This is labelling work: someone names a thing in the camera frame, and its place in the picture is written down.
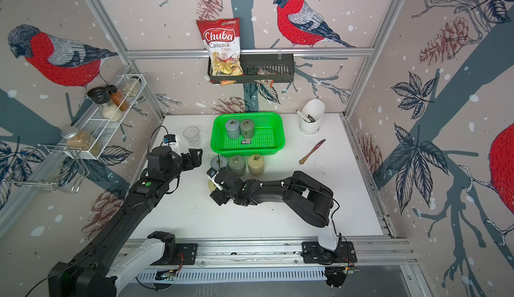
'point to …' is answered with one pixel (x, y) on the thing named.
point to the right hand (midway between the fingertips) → (218, 186)
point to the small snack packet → (263, 71)
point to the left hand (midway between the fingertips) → (196, 147)
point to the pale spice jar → (132, 87)
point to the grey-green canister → (247, 128)
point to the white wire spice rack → (98, 128)
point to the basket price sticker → (246, 141)
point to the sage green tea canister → (236, 164)
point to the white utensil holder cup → (314, 110)
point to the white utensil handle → (302, 116)
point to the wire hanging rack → (51, 168)
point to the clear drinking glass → (193, 136)
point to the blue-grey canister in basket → (233, 126)
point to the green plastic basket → (269, 138)
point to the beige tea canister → (211, 185)
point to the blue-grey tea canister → (217, 162)
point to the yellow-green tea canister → (255, 163)
